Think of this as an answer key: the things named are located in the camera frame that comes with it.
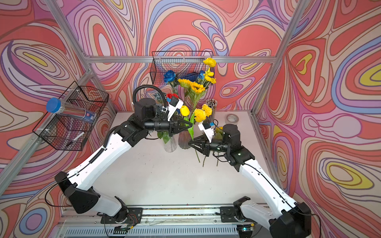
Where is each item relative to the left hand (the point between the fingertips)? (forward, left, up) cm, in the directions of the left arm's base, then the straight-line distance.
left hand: (192, 126), depth 59 cm
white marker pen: (+3, +58, -14) cm, 60 cm away
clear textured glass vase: (+13, +14, -34) cm, 39 cm away
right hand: (-2, +1, -12) cm, 12 cm away
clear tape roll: (+40, -32, -38) cm, 63 cm away
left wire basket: (+4, +65, -10) cm, 66 cm away
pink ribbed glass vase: (+14, +5, -29) cm, 33 cm away
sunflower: (+5, -8, -40) cm, 41 cm away
